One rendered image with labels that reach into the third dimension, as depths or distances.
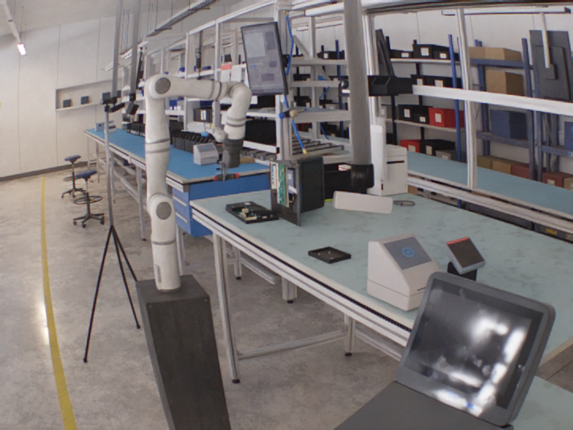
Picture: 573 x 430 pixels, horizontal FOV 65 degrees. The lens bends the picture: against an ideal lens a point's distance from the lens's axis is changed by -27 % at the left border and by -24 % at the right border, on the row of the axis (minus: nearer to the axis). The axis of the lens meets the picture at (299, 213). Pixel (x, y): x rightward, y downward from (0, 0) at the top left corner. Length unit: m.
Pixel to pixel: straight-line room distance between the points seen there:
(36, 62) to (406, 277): 12.35
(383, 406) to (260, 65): 3.00
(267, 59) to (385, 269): 2.28
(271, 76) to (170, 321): 1.97
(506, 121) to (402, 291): 4.78
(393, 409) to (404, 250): 0.78
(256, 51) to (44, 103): 10.05
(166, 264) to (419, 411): 1.40
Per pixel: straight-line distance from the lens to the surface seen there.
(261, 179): 3.89
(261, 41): 3.48
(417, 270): 1.37
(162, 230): 1.90
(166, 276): 1.95
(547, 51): 3.31
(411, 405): 0.68
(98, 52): 13.29
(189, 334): 1.96
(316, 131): 4.55
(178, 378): 2.03
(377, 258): 1.40
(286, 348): 3.05
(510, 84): 6.04
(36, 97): 13.16
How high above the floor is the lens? 1.53
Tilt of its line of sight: 13 degrees down
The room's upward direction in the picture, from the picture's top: 2 degrees counter-clockwise
